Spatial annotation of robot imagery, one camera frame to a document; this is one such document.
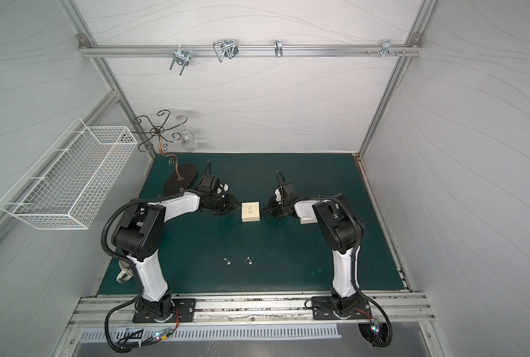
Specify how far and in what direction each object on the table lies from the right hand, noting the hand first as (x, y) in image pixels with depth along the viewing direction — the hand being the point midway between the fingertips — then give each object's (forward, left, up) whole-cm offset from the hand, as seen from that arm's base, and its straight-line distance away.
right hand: (261, 207), depth 98 cm
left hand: (-2, +9, +2) cm, 10 cm away
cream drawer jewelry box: (-16, -17, +22) cm, 33 cm away
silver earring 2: (-24, +3, -2) cm, 24 cm away
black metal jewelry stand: (+13, +42, +1) cm, 44 cm away
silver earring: (-25, +11, -1) cm, 27 cm away
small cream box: (-3, +5, +1) cm, 6 cm away
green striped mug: (-31, +45, +5) cm, 55 cm away
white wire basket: (-13, +58, +31) cm, 67 cm away
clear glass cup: (+20, +33, +21) cm, 44 cm away
